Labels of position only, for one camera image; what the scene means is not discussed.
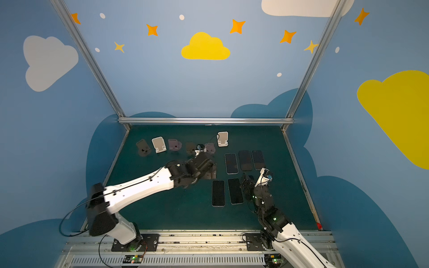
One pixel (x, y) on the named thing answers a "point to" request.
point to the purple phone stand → (174, 144)
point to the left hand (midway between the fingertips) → (211, 168)
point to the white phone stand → (159, 144)
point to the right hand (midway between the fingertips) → (252, 174)
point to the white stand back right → (223, 138)
